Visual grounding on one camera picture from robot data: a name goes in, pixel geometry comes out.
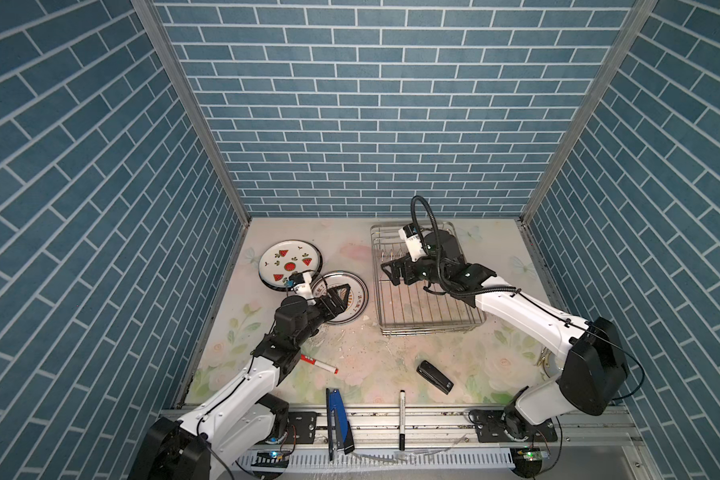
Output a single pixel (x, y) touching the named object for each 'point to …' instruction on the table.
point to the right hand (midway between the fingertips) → (393, 256)
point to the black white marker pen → (402, 438)
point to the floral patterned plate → (358, 298)
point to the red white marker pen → (320, 364)
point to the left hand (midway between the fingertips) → (344, 292)
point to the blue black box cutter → (340, 436)
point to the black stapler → (435, 376)
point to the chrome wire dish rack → (412, 309)
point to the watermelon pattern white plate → (285, 257)
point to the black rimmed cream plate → (284, 258)
